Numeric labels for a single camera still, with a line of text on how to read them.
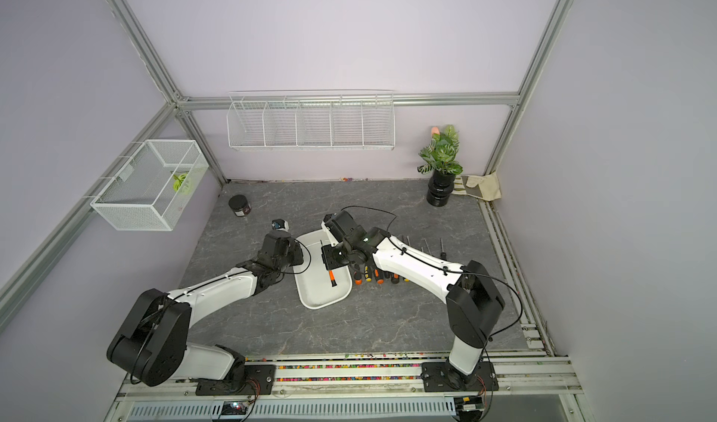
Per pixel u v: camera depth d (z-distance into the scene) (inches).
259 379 29.1
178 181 31.8
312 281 30.8
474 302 17.5
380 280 35.6
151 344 16.7
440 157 36.0
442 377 29.1
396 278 35.8
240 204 42.6
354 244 24.1
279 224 31.8
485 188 46.6
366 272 36.0
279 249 27.8
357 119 40.8
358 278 35.7
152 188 32.5
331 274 31.1
